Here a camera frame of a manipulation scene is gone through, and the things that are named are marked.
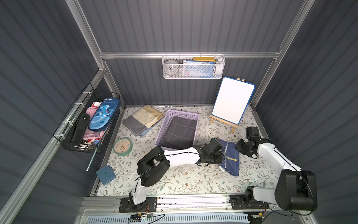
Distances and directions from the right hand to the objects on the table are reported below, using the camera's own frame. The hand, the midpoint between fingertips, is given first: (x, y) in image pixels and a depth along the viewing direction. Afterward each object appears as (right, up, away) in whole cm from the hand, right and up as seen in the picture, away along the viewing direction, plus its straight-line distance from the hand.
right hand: (241, 147), depth 88 cm
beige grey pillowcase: (-68, +19, +23) cm, 74 cm away
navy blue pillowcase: (-7, -6, 0) cm, 9 cm away
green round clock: (-79, 0, +5) cm, 79 cm away
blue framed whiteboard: (-5, +31, +1) cm, 31 cm away
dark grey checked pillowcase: (-40, +8, +9) cm, 41 cm away
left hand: (-13, -7, -8) cm, 17 cm away
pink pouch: (-81, +11, -22) cm, 85 cm away
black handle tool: (-85, +14, -24) cm, 90 cm away
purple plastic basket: (-48, +22, +21) cm, 57 cm away
